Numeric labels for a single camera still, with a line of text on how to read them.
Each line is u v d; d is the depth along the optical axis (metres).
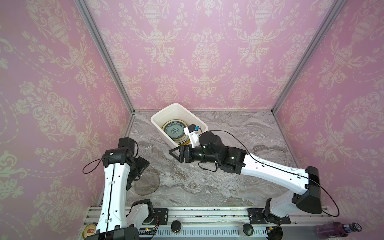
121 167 0.46
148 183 0.85
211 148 0.48
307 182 0.41
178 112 1.02
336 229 0.63
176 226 0.63
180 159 0.55
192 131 0.58
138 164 0.65
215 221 0.73
